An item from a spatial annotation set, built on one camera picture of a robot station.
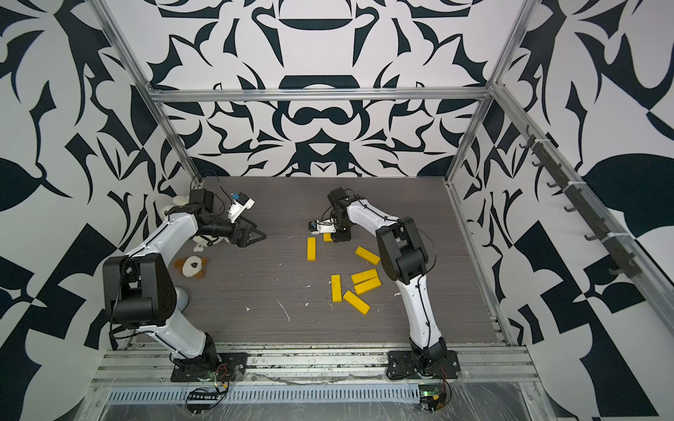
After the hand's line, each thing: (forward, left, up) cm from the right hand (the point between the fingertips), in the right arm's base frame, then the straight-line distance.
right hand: (337, 226), depth 103 cm
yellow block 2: (-7, +4, +3) cm, 8 cm away
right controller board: (-54, -25, -3) cm, 59 cm away
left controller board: (-54, +37, -4) cm, 66 cm away
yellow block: (-10, +9, -1) cm, 13 cm away
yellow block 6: (-24, 0, -1) cm, 24 cm away
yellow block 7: (-29, -7, -1) cm, 30 cm away
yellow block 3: (-12, -11, -2) cm, 16 cm away
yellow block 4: (-20, -9, -1) cm, 22 cm away
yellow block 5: (-23, -10, -1) cm, 26 cm away
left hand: (-9, +27, +12) cm, 31 cm away
